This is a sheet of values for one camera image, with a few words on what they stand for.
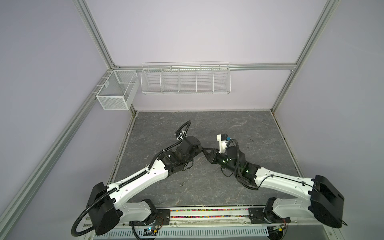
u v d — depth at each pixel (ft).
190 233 5.16
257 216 2.43
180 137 1.86
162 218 2.42
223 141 2.25
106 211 1.24
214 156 2.15
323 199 1.36
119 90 3.33
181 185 2.76
